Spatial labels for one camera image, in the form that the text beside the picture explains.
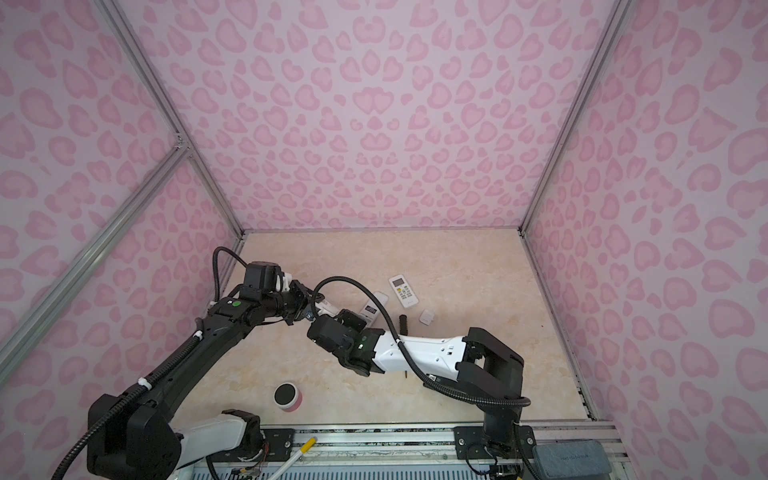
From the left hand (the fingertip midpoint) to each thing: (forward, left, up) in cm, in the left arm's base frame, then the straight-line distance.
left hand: (325, 292), depth 80 cm
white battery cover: (+2, -28, -19) cm, 34 cm away
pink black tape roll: (-22, +10, -14) cm, 28 cm away
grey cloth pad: (-37, -58, -15) cm, 70 cm away
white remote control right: (+11, -21, -18) cm, 30 cm away
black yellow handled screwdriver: (-1, -21, -18) cm, 27 cm away
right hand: (-4, -4, -5) cm, 7 cm away
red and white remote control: (+4, -11, -17) cm, 21 cm away
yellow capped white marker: (-33, +4, -19) cm, 38 cm away
